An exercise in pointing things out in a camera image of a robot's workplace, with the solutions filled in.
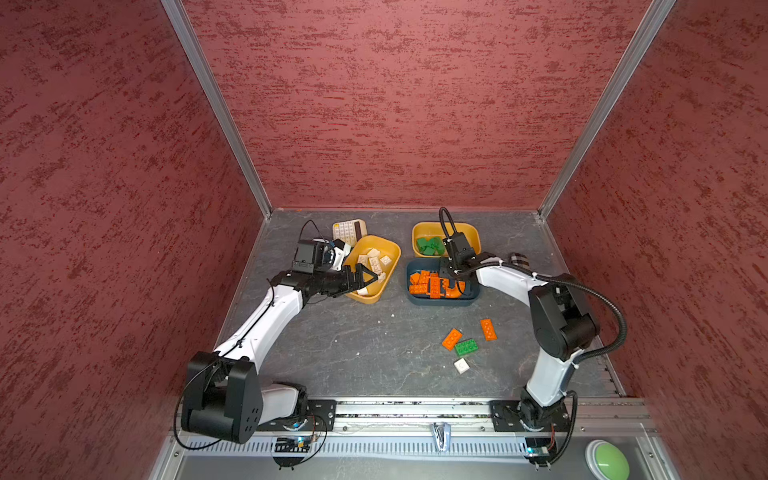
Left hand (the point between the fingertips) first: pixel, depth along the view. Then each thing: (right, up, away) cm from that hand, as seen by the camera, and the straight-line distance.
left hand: (365, 287), depth 81 cm
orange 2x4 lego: (+16, -3, +15) cm, 22 cm away
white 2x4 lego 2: (-3, +6, +23) cm, 23 cm away
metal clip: (+20, -34, -10) cm, 40 cm away
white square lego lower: (+27, -22, +1) cm, 35 cm away
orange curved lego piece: (+29, -5, +17) cm, 34 cm away
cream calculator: (-9, +16, +31) cm, 36 cm away
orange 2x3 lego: (+19, 0, +20) cm, 27 cm away
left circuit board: (-17, -37, -9) cm, 42 cm away
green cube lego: (+21, +9, +26) cm, 34 cm away
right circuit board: (+43, -38, -10) cm, 58 cm away
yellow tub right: (+21, +13, +28) cm, 38 cm away
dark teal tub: (+33, -5, +12) cm, 35 cm away
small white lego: (+5, +6, +23) cm, 24 cm away
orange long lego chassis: (+22, -2, +17) cm, 28 cm away
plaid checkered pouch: (+53, +6, +22) cm, 57 cm away
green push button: (+57, -38, -14) cm, 70 cm away
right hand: (+26, +2, +17) cm, 31 cm away
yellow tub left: (+3, +7, +25) cm, 26 cm away
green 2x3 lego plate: (+29, -18, +4) cm, 35 cm away
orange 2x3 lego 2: (+26, -17, +7) cm, 31 cm away
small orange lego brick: (+15, 0, +17) cm, 23 cm away
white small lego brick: (+1, +8, +26) cm, 27 cm away
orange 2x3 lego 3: (+37, -15, +8) cm, 41 cm away
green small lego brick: (+18, +12, +27) cm, 35 cm away
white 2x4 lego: (+1, +5, +22) cm, 23 cm away
